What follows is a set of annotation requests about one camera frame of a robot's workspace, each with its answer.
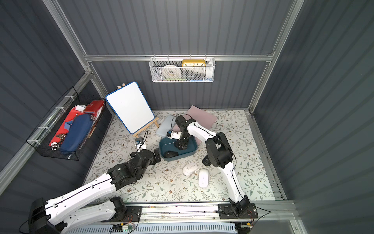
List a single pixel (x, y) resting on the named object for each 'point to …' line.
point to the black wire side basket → (41, 139)
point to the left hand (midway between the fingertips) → (151, 150)
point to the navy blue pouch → (78, 127)
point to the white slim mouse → (203, 178)
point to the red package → (93, 108)
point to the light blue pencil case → (166, 125)
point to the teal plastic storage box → (166, 144)
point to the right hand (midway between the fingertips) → (185, 139)
